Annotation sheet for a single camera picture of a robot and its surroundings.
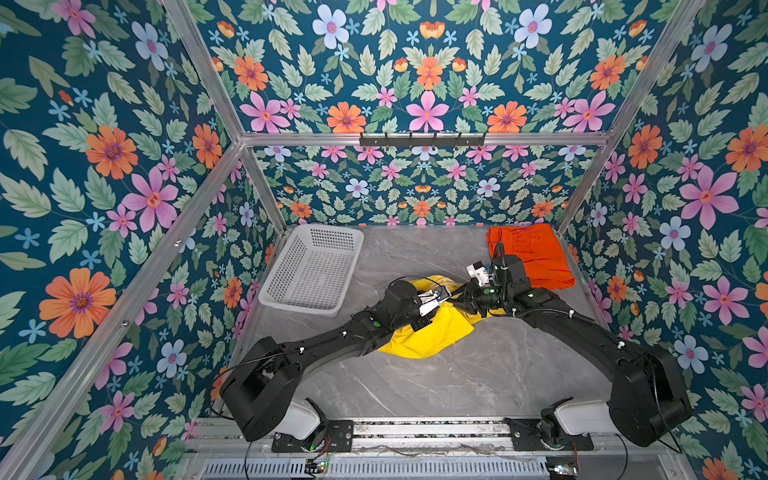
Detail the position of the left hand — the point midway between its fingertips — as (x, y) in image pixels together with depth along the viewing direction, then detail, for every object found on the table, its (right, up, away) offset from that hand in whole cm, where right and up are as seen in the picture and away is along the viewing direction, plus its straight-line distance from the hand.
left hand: (440, 293), depth 80 cm
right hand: (+1, -1, -1) cm, 2 cm away
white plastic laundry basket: (-43, +5, +28) cm, 51 cm away
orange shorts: (+41, +13, +32) cm, 53 cm away
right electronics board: (+28, -40, -9) cm, 50 cm away
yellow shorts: (+3, -9, +2) cm, 10 cm away
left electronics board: (-31, -41, -8) cm, 52 cm away
